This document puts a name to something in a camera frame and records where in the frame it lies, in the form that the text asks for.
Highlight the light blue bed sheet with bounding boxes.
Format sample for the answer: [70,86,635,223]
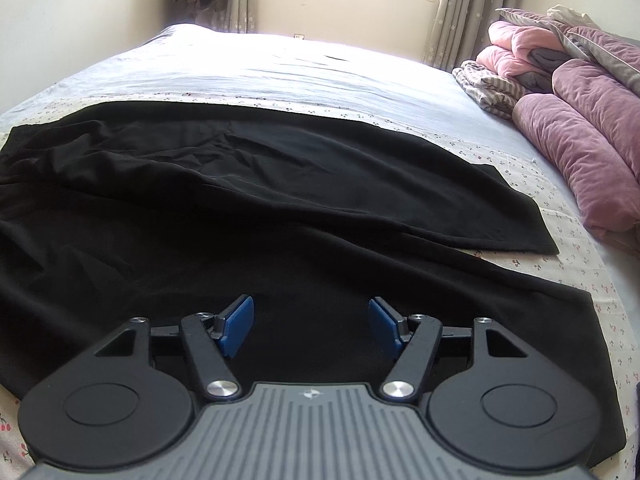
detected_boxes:
[1,25,639,336]

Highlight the pink folded blanket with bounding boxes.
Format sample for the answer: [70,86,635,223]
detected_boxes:
[475,21,570,93]

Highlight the cherry print white cloth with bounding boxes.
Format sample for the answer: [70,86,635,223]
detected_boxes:
[0,86,640,480]

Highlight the right patterned curtain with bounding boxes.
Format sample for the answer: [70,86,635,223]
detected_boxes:
[423,0,516,72]

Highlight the mauve purple quilt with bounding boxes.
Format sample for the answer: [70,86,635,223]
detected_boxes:
[498,6,639,243]

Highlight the black pants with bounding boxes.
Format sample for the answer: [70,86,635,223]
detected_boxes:
[0,100,628,474]

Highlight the grey striped folded cloth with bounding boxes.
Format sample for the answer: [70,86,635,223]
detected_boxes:
[451,60,527,120]

